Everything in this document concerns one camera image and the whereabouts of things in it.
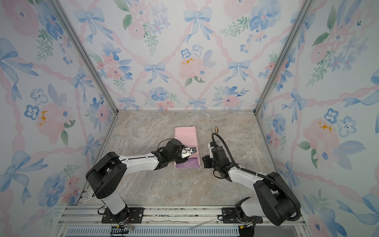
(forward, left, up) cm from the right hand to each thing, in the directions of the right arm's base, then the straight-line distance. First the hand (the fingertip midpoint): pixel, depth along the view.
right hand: (203, 157), depth 90 cm
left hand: (+4, +10, +4) cm, 11 cm away
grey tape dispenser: (+21, -10, +1) cm, 23 cm away
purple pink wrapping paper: (+15, +10, +3) cm, 18 cm away
